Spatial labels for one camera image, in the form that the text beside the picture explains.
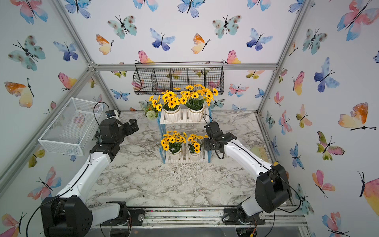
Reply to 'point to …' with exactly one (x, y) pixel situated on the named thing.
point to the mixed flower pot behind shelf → (151, 107)
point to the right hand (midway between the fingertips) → (209, 142)
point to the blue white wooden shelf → (185, 158)
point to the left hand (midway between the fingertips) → (129, 120)
